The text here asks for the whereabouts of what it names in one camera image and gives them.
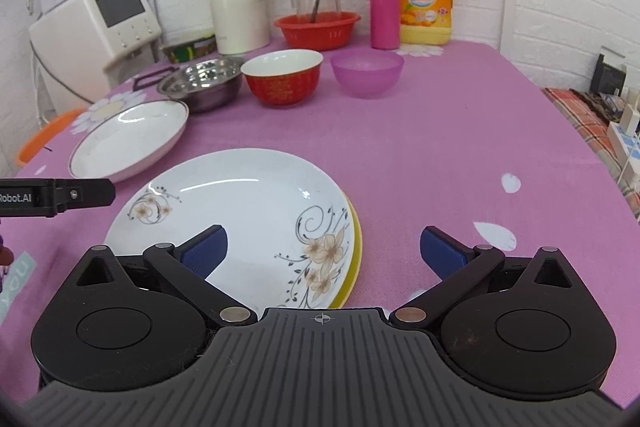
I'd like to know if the white floral plate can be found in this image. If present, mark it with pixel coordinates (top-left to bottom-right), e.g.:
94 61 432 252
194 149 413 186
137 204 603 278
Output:
104 148 355 313

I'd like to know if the yellow plastic plate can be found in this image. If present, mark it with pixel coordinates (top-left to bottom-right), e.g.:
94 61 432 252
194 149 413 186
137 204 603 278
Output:
330 200 362 309

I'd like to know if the stainless steel bowl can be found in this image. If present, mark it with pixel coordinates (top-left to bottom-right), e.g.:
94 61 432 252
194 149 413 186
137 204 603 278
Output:
157 57 243 114

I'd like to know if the orange plastic basin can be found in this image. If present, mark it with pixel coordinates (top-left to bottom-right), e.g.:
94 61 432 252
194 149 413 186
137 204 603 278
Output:
15 109 84 168

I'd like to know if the white gold-rimmed plate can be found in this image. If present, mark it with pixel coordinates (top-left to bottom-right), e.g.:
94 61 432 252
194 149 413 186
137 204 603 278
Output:
68 100 190 183

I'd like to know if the pink floral tablecloth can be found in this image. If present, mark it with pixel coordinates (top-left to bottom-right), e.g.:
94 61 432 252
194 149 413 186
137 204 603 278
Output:
0 37 640 408

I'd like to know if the white water dispenser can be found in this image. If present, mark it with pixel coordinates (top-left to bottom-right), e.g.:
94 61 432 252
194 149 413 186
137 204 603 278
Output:
29 0 162 115

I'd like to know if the plaid blanket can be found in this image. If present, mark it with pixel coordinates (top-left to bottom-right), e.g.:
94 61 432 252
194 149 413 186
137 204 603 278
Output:
541 88 639 220

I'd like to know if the white power strip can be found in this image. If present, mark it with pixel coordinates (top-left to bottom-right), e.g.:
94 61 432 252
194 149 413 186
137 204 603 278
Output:
608 104 639 191

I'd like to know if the red ceramic bowl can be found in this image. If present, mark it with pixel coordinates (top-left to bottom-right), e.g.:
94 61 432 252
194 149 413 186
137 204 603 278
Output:
241 49 323 106

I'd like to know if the purple plastic bowl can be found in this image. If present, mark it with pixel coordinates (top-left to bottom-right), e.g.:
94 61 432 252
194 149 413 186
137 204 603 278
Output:
330 48 405 98

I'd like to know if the black box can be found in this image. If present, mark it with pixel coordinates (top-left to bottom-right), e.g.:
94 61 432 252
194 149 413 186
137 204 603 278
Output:
589 54 626 95

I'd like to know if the red plastic basket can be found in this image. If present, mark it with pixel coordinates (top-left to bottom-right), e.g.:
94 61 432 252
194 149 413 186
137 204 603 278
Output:
274 12 360 51

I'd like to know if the pink thermos bottle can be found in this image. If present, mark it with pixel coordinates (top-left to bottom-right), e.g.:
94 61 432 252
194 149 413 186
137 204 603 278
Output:
356 0 403 51

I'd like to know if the black rubber frame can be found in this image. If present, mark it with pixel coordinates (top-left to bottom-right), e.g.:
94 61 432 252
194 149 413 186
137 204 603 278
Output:
132 66 178 91

